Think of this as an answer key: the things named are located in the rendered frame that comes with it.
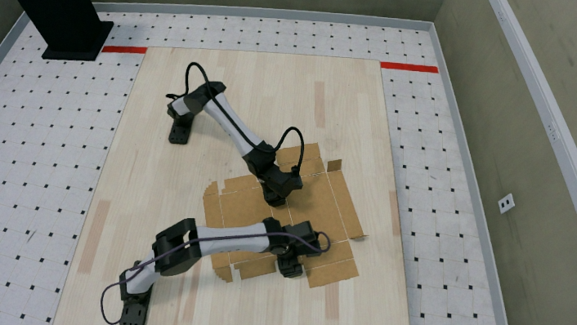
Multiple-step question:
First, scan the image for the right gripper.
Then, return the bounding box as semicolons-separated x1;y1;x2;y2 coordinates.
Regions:
276;244;303;278

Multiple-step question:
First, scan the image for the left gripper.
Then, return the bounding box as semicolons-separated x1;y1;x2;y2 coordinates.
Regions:
260;183;286;207

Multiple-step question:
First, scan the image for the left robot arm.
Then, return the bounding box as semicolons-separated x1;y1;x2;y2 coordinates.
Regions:
167;81;303;198

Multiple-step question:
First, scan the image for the brown cardboard box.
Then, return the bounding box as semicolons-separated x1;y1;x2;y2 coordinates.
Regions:
203;143;368;288

